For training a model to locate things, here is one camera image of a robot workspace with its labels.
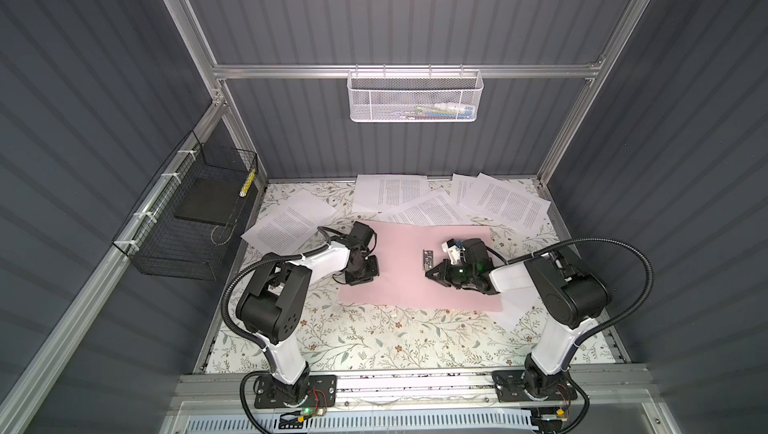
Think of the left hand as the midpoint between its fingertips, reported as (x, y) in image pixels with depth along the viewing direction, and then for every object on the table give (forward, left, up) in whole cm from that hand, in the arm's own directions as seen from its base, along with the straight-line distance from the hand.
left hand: (372, 280), depth 94 cm
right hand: (0, -19, +1) cm, 19 cm away
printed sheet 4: (+28, -50, +3) cm, 57 cm away
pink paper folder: (+12, -12, -3) cm, 17 cm away
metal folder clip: (+5, -18, +2) cm, 19 cm away
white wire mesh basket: (+71, -20, +23) cm, 77 cm away
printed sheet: (+23, +28, 0) cm, 36 cm away
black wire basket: (+3, +46, +28) cm, 54 cm away
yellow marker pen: (+17, +33, +28) cm, 47 cm away
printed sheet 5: (+39, -36, +2) cm, 53 cm away
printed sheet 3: (+28, -25, +1) cm, 37 cm away
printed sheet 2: (+37, -4, +2) cm, 37 cm away
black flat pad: (+11, +42, +28) cm, 51 cm away
